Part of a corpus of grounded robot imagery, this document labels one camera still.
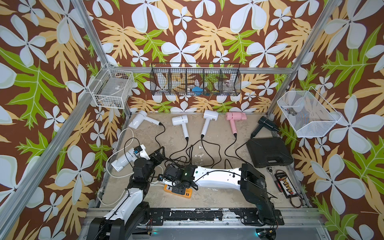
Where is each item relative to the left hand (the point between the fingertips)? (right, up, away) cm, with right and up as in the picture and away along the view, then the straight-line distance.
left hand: (160, 148), depth 84 cm
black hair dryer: (+71, +16, +24) cm, 77 cm away
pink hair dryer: (+49, +21, +27) cm, 59 cm away
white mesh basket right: (+83, +19, -2) cm, 85 cm away
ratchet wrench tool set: (+71, -21, 0) cm, 74 cm away
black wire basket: (+19, +44, +14) cm, 50 cm away
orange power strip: (+16, -23, -5) cm, 29 cm away
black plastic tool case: (+67, -3, +9) cm, 68 cm away
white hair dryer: (+12, +18, +24) cm, 32 cm away
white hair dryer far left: (-21, +20, +27) cm, 40 cm away
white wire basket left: (-29, +35, +2) cm, 46 cm away
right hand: (+9, -20, -2) cm, 22 cm away
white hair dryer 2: (+31, +21, +28) cm, 47 cm away
